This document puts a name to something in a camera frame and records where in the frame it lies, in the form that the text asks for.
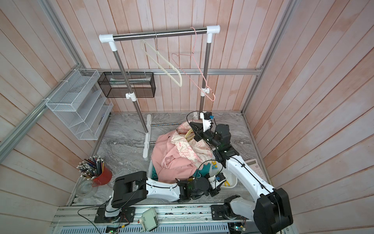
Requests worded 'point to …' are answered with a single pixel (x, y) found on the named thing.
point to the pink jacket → (170, 165)
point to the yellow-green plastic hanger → (189, 135)
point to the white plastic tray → (216, 168)
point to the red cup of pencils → (93, 168)
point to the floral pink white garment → (198, 152)
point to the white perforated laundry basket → (150, 170)
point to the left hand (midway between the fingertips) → (223, 180)
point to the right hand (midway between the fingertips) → (190, 123)
